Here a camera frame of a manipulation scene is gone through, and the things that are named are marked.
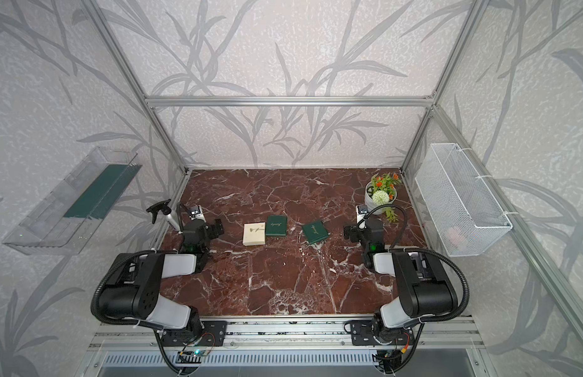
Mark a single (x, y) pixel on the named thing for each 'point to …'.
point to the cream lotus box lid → (254, 233)
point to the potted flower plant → (382, 190)
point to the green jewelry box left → (276, 225)
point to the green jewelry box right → (315, 232)
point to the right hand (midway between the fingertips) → (358, 218)
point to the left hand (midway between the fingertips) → (205, 219)
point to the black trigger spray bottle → (166, 209)
